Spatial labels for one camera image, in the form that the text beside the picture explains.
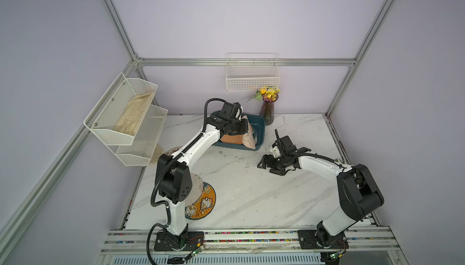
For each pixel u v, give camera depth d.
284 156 0.73
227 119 0.67
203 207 0.82
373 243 0.74
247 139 0.85
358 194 0.46
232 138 1.04
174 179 0.48
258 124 1.13
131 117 0.79
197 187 0.88
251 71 0.95
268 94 0.98
